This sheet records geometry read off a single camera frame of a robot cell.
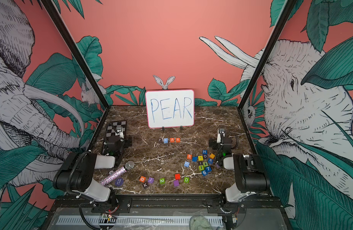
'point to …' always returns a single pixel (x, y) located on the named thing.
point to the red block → (177, 176)
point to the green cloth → (199, 222)
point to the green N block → (205, 164)
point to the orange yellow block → (212, 155)
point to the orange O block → (142, 178)
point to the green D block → (186, 179)
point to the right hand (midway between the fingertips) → (217, 134)
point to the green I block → (201, 167)
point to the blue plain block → (194, 159)
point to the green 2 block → (162, 180)
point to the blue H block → (205, 152)
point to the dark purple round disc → (119, 182)
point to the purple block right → (217, 166)
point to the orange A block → (172, 140)
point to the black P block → (159, 140)
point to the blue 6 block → (204, 172)
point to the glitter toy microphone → (129, 165)
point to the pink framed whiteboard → (170, 108)
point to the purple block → (176, 183)
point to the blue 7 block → (208, 169)
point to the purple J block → (151, 180)
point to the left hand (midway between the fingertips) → (121, 133)
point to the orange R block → (178, 140)
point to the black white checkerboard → (111, 131)
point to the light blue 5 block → (186, 164)
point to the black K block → (146, 185)
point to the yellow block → (200, 158)
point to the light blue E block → (165, 140)
